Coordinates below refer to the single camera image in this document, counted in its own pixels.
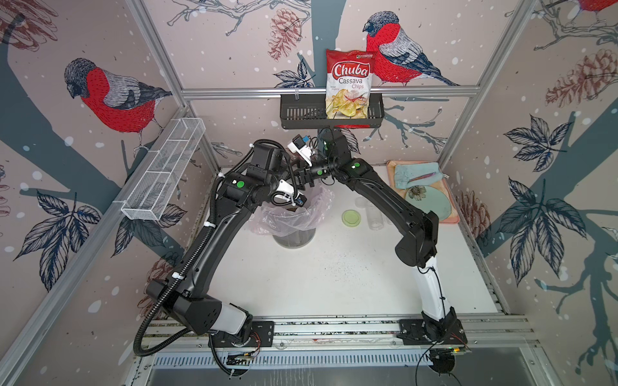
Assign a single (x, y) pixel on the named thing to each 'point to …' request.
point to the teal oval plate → (430, 199)
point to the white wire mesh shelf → (164, 168)
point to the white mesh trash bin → (294, 228)
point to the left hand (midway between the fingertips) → (278, 161)
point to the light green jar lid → (351, 218)
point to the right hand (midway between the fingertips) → (278, 181)
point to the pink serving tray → (392, 178)
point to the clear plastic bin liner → (319, 197)
